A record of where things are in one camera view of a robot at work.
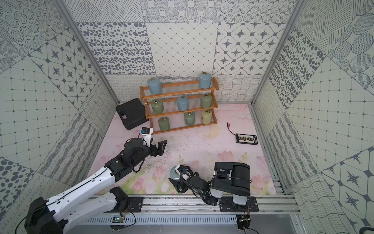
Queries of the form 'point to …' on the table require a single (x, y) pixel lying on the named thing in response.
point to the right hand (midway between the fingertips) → (175, 174)
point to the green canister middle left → (157, 105)
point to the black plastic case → (132, 113)
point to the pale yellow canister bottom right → (206, 117)
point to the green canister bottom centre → (190, 118)
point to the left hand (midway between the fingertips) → (163, 141)
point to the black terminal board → (246, 139)
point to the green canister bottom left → (164, 124)
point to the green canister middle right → (206, 101)
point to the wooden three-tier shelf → (170, 93)
